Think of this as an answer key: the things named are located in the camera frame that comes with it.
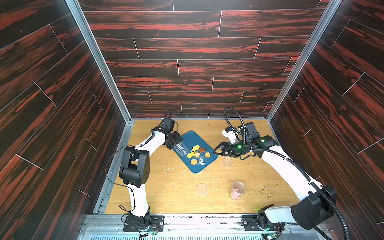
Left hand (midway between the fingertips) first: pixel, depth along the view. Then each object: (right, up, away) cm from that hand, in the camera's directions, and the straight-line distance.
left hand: (181, 141), depth 97 cm
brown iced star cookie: (+14, -6, +3) cm, 15 cm away
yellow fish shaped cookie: (+10, -5, +4) cm, 11 cm away
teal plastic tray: (+12, -10, +1) cm, 16 cm away
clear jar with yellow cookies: (0, -4, -6) cm, 8 cm away
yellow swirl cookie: (+10, -9, +1) cm, 14 cm away
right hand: (+22, -4, -20) cm, 30 cm away
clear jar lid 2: (+13, -27, -11) cm, 32 cm away
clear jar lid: (+31, -14, -2) cm, 34 cm away
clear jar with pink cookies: (+33, -26, -15) cm, 45 cm away
